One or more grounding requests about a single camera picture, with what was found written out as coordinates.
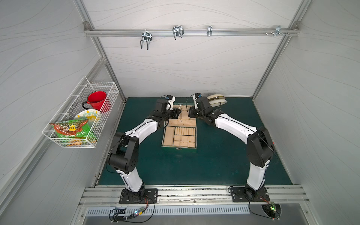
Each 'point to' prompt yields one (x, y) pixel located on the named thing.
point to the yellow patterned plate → (90, 114)
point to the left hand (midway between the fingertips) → (181, 110)
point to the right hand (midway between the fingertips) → (189, 108)
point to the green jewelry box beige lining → (181, 132)
